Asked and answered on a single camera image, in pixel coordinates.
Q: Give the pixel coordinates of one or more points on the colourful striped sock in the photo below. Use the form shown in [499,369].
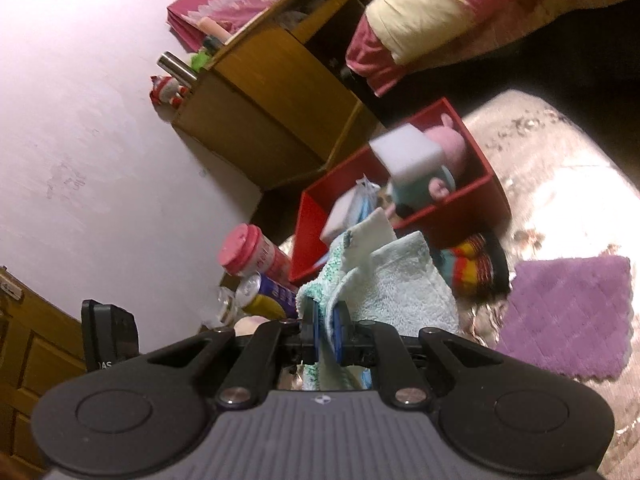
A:
[475,265]

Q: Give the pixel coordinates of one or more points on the pink bottle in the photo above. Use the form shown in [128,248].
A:
[215,29]

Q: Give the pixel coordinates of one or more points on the blue face mask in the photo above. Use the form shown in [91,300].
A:
[362,205]

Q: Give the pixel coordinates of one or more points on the bed with floral quilt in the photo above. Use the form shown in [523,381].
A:
[450,10]

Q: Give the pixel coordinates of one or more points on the pink fabric storage box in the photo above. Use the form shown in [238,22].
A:
[220,5]

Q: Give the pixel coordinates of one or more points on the pink pig plush toy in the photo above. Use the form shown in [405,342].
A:
[450,147]

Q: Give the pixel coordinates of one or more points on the pink lidded paper cup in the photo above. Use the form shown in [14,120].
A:
[250,252]

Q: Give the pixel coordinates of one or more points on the wooden door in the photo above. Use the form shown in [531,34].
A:
[40,360]

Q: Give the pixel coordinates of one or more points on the purple quilted cloth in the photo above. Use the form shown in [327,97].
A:
[565,310]

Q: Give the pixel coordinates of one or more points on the dark cup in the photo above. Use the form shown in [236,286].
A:
[212,46]

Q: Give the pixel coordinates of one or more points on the white packet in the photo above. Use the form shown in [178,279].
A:
[339,220]

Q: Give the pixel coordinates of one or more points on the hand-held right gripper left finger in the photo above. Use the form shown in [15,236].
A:
[311,332]

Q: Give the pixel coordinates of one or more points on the white sponge block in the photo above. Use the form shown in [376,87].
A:
[407,155]

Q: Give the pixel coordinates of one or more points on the red cardboard box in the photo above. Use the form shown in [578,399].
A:
[450,220]

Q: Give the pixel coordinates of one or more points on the light green towel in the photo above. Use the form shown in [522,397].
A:
[405,285]

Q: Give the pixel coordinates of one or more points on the grey cloth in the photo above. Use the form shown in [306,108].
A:
[299,17]

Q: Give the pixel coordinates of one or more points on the beige doll with knit hat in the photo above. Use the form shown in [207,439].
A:
[252,325]

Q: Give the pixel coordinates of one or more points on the wooden cabinet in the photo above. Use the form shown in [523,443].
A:
[250,110]

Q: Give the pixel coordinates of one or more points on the yellow and blue drink can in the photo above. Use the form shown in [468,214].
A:
[270,296]

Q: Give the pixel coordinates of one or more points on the green toy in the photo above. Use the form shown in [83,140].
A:
[201,59]

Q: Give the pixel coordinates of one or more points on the red plush toy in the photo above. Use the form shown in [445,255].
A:
[167,91]

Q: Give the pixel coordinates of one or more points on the white speckled dishcloth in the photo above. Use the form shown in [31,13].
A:
[367,235]

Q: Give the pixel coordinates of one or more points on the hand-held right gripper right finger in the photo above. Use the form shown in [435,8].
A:
[341,335]

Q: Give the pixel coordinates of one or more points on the steel thermos flask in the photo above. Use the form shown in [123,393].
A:
[177,67]

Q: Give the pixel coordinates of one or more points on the clear glass jar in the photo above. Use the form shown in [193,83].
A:
[222,307]

